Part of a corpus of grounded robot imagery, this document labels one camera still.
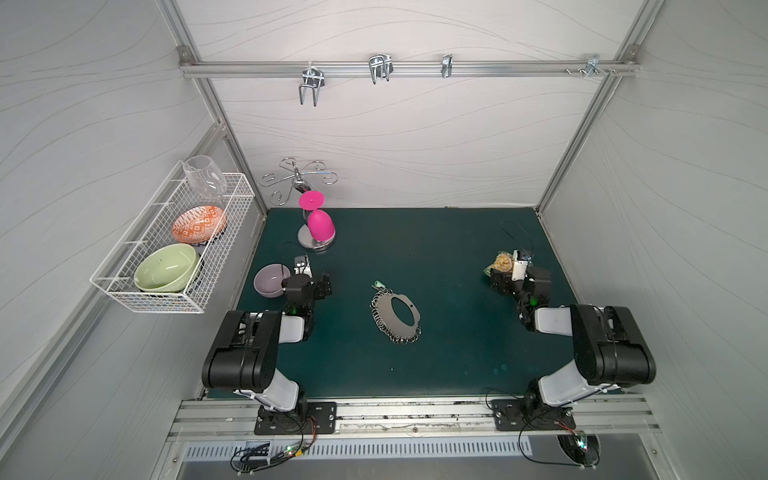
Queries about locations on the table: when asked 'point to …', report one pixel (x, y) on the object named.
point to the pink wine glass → (320, 223)
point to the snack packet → (503, 261)
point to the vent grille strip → (426, 449)
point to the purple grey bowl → (269, 278)
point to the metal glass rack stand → (302, 188)
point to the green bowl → (167, 268)
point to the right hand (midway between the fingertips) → (510, 267)
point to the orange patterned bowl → (199, 224)
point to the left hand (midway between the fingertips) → (310, 273)
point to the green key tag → (379, 284)
